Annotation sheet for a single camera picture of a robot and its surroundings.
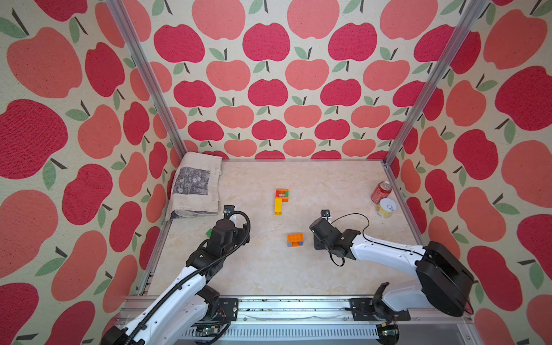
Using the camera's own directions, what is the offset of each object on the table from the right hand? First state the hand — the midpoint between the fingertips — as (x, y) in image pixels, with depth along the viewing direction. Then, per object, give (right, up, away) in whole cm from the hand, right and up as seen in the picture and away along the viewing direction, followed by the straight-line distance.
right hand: (320, 240), depth 88 cm
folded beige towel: (-57, +21, +13) cm, 62 cm away
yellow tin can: (+32, +12, +8) cm, 35 cm away
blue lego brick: (-8, -1, 0) cm, 8 cm away
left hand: (-31, +7, -7) cm, 33 cm away
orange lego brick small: (-10, -2, 0) cm, 10 cm away
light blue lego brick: (-13, -2, 0) cm, 13 cm away
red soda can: (+30, +20, +8) cm, 37 cm away
